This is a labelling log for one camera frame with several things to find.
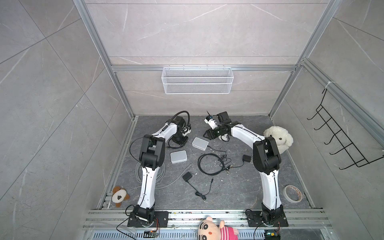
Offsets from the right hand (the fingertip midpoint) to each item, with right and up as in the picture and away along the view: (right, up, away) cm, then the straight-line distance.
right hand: (207, 132), depth 100 cm
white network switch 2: (-18, -16, -5) cm, 25 cm away
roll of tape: (+46, -34, -18) cm, 60 cm away
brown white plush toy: (-49, -33, -22) cm, 62 cm away
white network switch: (-5, -8, +1) cm, 9 cm away
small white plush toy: (+11, -3, -8) cm, 14 cm away
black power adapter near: (-12, -26, -13) cm, 32 cm away
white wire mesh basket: (-7, +36, +2) cm, 37 cm away
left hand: (-16, -6, +4) cm, 18 cm away
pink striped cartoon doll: (-2, -42, -35) cm, 55 cm away
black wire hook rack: (+59, -7, -37) cm, 70 cm away
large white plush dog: (+43, -3, -16) cm, 46 cm away
